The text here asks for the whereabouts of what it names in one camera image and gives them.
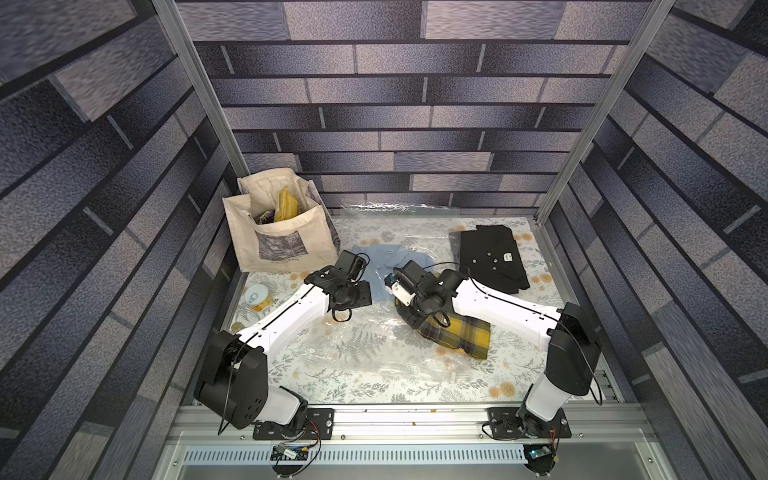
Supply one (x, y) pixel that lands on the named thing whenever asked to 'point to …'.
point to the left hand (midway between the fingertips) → (367, 295)
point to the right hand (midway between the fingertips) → (405, 311)
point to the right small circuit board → (540, 458)
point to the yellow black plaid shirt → (472, 335)
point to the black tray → (490, 255)
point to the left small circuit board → (284, 452)
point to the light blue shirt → (383, 258)
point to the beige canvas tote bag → (280, 223)
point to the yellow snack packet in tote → (287, 205)
